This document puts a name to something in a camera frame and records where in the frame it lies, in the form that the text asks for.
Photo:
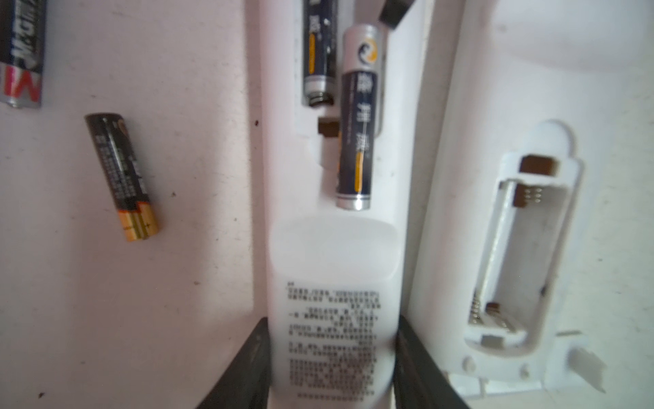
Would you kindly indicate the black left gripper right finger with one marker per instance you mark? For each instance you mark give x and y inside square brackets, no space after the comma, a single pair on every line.
[417,380]

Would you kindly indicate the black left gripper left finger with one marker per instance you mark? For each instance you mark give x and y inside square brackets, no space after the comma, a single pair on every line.
[246,381]

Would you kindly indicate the white battery cover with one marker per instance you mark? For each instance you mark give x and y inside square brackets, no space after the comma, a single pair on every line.
[588,366]

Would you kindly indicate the white remote control with batteries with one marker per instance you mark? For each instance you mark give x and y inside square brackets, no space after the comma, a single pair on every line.
[529,121]

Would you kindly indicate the black gold battery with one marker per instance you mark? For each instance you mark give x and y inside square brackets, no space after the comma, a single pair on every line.
[117,158]

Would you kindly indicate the blue white battery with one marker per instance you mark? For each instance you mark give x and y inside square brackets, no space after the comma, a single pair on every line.
[319,67]
[361,71]

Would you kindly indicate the orange black screwdriver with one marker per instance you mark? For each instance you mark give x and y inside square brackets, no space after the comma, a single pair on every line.
[394,11]

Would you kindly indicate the black red M&G battery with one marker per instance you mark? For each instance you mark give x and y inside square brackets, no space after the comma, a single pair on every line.
[23,26]

